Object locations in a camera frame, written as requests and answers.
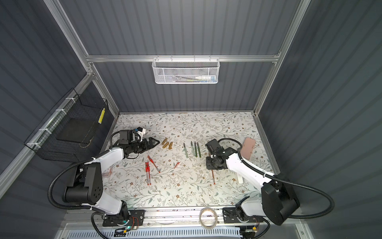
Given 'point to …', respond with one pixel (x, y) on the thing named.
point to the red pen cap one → (176, 165)
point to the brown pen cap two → (164, 141)
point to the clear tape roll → (200, 220)
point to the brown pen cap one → (170, 147)
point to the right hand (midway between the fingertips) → (212, 164)
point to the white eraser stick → (240, 179)
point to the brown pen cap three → (165, 145)
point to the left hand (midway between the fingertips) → (156, 144)
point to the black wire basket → (76, 129)
